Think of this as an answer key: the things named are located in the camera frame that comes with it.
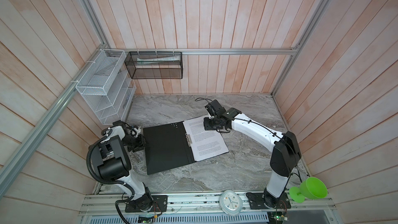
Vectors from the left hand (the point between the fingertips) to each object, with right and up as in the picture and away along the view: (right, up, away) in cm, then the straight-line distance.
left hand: (146, 147), depth 89 cm
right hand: (+34, +13, -2) cm, 37 cm away
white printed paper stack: (+35, +1, +5) cm, 36 cm away
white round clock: (+46, -21, -18) cm, 53 cm away
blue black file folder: (+11, -1, +2) cm, 11 cm away
